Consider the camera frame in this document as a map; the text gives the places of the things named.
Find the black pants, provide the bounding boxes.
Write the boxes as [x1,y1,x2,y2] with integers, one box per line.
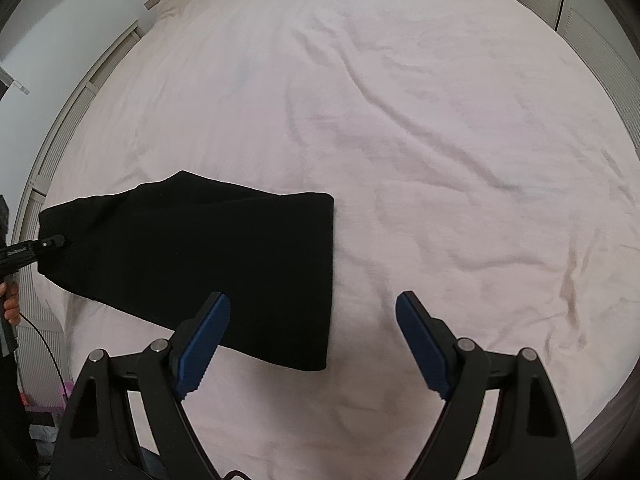
[38,171,334,372]

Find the person's left hand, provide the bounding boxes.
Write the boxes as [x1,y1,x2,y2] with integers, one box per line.
[0,282,21,326]

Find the white low radiator cover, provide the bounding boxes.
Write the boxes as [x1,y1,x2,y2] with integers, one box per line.
[12,23,144,408]

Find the white louvered wardrobe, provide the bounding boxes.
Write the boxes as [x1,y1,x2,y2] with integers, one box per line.
[518,0,639,136]

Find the black cable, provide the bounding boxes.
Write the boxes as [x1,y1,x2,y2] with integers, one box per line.
[16,311,72,411]

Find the beige wall switch plate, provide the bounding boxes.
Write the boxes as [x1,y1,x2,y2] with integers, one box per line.
[144,0,160,10]

